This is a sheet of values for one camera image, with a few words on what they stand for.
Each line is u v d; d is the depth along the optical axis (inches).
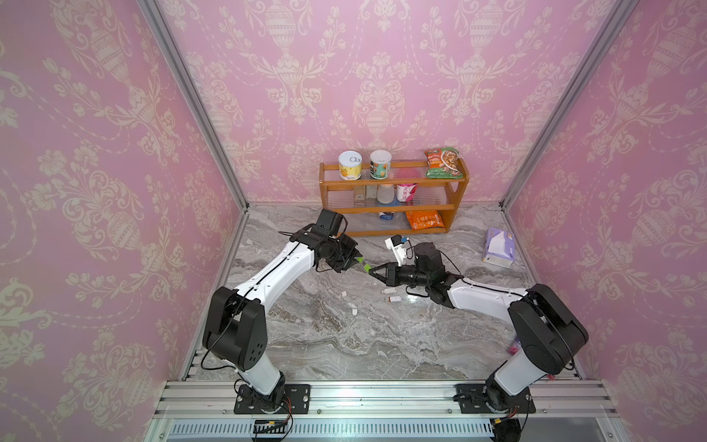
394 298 36.5
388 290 37.2
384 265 31.3
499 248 39.3
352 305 36.2
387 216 44.0
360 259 33.5
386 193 39.1
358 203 40.2
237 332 17.5
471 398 28.8
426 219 43.1
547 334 19.3
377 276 32.1
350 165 33.6
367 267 32.8
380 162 33.5
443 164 34.5
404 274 30.1
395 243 31.2
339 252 28.6
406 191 38.2
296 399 29.3
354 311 35.4
